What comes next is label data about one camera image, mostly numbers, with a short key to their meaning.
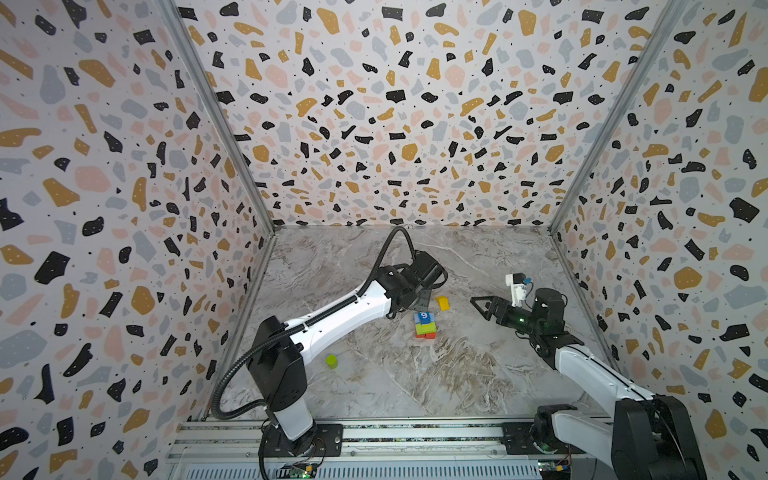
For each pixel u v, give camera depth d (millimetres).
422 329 900
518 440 731
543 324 673
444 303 994
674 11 705
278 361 421
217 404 377
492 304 749
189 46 741
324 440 732
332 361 839
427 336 916
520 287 780
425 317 876
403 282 569
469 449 731
